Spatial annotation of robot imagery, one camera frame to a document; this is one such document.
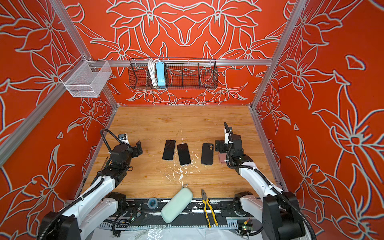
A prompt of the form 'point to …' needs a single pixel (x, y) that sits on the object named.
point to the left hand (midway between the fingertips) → (131, 142)
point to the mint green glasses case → (176, 204)
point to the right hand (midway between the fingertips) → (222, 138)
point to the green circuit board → (246, 226)
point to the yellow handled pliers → (205, 201)
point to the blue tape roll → (152, 203)
